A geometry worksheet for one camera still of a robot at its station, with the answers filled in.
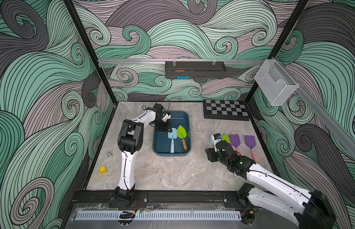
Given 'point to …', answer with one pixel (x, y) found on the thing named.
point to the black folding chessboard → (225, 109)
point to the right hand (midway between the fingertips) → (211, 149)
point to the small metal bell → (109, 155)
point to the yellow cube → (103, 170)
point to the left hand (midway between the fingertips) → (169, 129)
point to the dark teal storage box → (161, 143)
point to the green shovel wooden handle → (182, 134)
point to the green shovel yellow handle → (225, 137)
